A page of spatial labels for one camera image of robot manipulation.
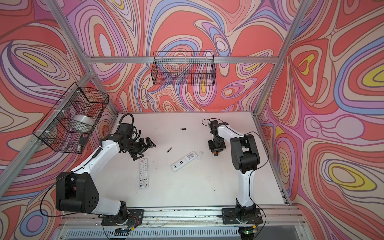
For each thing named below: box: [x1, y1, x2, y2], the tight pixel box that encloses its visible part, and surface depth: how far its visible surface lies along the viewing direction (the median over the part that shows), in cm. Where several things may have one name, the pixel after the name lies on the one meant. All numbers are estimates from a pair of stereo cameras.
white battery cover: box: [197, 151, 204, 161], surface depth 98 cm
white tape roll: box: [72, 114, 96, 126], surface depth 75 cm
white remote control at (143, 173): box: [139, 158, 149, 189], surface depth 88 cm
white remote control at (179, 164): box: [170, 151, 198, 173], surface depth 94 cm
